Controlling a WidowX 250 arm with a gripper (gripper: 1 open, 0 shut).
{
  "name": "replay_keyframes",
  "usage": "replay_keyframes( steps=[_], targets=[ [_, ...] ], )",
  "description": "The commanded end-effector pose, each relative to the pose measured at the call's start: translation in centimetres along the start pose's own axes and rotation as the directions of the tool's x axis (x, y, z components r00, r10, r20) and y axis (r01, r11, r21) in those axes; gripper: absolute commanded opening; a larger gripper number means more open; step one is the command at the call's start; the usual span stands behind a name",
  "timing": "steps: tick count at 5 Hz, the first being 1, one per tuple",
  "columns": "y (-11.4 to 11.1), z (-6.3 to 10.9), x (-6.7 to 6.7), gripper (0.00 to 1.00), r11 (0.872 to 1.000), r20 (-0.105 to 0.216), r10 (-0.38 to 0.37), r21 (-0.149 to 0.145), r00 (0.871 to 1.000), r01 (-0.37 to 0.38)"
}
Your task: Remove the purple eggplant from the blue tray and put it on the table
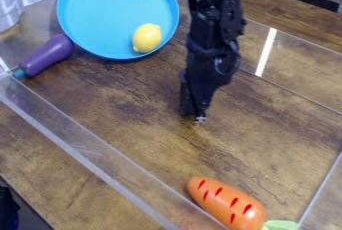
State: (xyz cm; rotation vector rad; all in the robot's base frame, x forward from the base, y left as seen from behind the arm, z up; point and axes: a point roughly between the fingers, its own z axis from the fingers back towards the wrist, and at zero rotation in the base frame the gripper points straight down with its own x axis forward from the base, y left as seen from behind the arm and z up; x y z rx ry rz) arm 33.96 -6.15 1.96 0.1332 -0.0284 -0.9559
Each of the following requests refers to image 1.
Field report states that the clear acrylic enclosure wall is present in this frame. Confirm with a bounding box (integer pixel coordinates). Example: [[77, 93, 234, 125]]
[[0, 0, 342, 230]]

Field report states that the dark object at bottom left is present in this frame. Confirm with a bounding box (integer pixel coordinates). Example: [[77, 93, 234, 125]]
[[0, 186, 19, 230]]

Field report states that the blue plastic plate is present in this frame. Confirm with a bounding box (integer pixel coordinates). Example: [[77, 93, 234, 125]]
[[55, 0, 180, 61]]

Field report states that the yellow toy lemon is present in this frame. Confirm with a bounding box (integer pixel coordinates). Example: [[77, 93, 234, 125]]
[[132, 23, 161, 53]]

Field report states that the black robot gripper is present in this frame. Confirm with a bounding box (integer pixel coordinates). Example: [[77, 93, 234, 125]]
[[178, 0, 245, 123]]

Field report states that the purple toy eggplant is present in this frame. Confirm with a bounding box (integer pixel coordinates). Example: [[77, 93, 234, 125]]
[[11, 34, 74, 79]]

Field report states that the orange toy carrot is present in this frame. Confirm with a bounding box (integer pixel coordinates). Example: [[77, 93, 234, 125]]
[[185, 176, 300, 230]]

